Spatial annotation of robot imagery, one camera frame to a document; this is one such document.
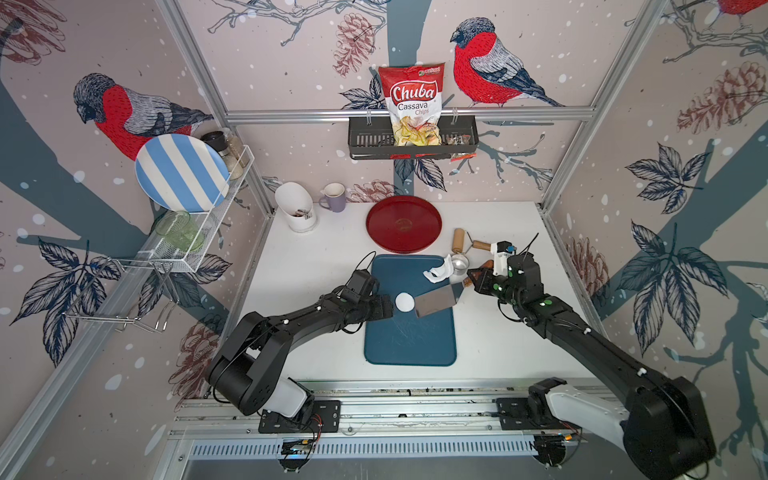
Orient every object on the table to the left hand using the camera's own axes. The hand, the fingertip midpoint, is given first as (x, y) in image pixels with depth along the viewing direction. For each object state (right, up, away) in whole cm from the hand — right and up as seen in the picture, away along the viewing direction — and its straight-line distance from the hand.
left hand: (388, 303), depth 90 cm
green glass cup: (-49, +22, -21) cm, 58 cm away
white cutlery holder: (-36, +32, +23) cm, 53 cm away
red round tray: (+6, +25, +25) cm, 36 cm away
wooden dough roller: (+26, +20, +17) cm, 37 cm away
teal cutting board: (+5, -10, -3) cm, 12 cm away
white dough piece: (+18, +8, +11) cm, 23 cm away
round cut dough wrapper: (+5, -1, +3) cm, 6 cm away
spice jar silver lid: (-44, +43, -6) cm, 62 cm away
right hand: (+23, +11, -6) cm, 26 cm away
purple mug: (-21, +37, +25) cm, 49 cm away
